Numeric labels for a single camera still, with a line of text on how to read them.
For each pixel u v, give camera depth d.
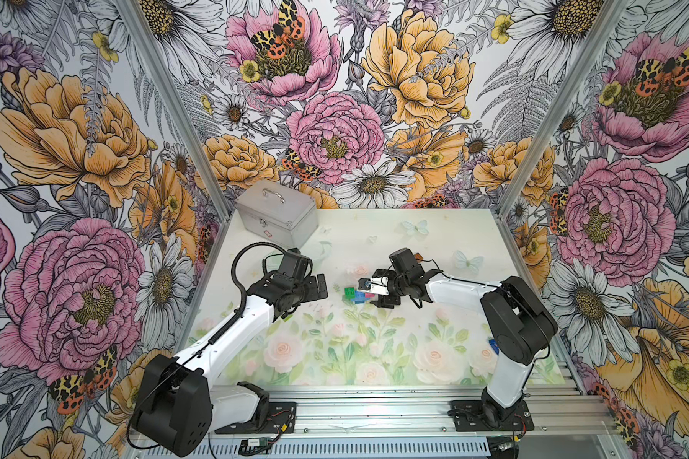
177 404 0.40
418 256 1.06
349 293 0.92
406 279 0.75
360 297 0.94
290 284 0.64
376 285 0.80
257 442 0.71
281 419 0.73
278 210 1.04
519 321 0.49
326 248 1.12
